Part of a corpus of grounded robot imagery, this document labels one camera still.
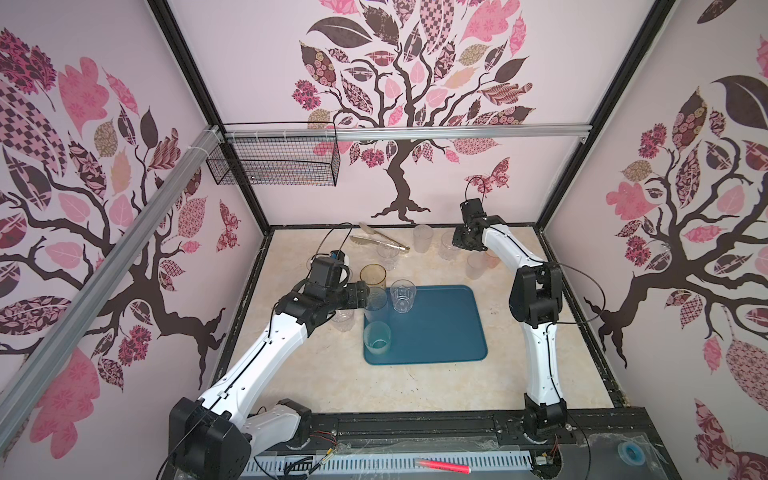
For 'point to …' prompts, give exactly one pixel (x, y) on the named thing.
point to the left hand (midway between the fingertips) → (356, 296)
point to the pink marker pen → (447, 466)
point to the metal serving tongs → (366, 241)
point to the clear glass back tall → (423, 237)
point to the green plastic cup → (377, 337)
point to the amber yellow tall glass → (374, 275)
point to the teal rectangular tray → (443, 325)
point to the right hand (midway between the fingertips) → (461, 237)
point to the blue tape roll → (632, 453)
